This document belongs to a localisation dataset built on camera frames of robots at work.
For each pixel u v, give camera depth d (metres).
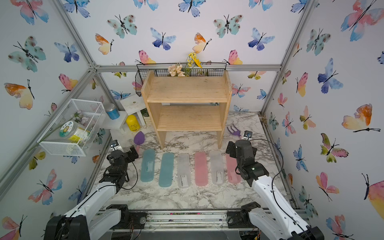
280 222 0.43
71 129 0.62
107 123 0.91
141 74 0.95
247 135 0.67
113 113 0.93
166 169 0.91
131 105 0.94
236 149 0.62
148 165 0.91
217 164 0.93
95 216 0.49
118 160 0.65
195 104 1.27
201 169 0.91
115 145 0.72
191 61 0.83
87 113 0.80
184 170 0.91
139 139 1.05
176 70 0.82
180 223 0.74
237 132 1.08
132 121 1.01
